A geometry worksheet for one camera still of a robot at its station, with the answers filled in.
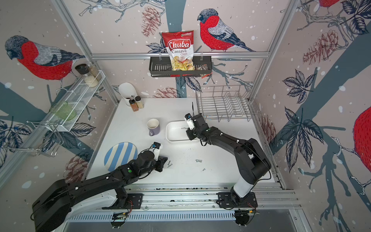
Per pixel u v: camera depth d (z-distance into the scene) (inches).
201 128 27.5
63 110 27.0
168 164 33.8
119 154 35.5
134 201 28.8
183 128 40.8
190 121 32.0
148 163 25.3
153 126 38.5
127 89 44.6
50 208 16.0
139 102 43.6
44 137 26.1
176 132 41.1
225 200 28.6
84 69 31.0
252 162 18.0
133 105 43.5
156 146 28.8
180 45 31.4
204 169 33.0
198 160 34.6
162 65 37.4
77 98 31.3
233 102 43.9
